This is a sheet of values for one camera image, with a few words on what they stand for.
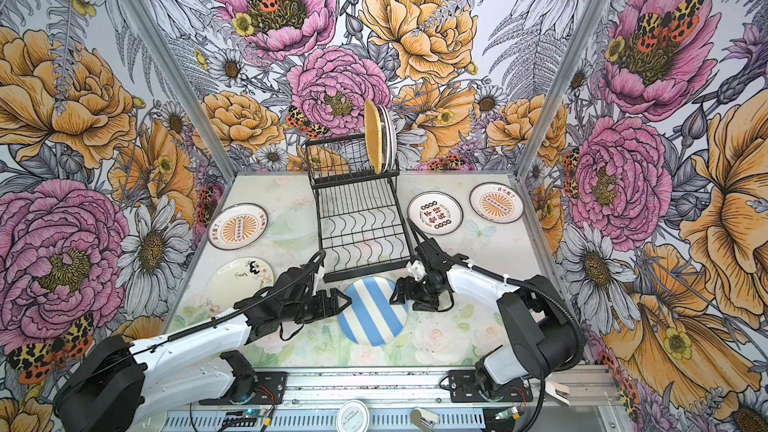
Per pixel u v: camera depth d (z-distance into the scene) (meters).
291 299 0.67
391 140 0.82
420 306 0.78
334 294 0.76
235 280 0.93
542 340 0.44
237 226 1.05
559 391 0.72
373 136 0.82
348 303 0.81
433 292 0.75
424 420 0.69
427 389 0.76
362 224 1.04
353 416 0.65
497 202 1.12
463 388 0.74
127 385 0.40
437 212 1.09
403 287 0.79
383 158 0.85
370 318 0.85
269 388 0.73
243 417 0.72
